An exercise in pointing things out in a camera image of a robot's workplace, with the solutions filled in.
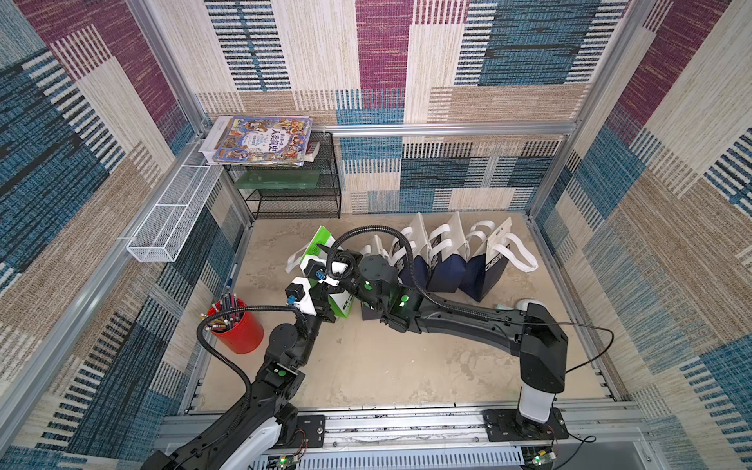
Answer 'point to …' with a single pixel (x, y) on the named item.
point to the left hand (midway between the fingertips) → (326, 280)
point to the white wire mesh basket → (164, 229)
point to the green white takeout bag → (342, 303)
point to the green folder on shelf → (277, 179)
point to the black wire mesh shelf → (324, 202)
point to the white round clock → (523, 305)
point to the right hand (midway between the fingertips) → (325, 248)
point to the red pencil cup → (239, 333)
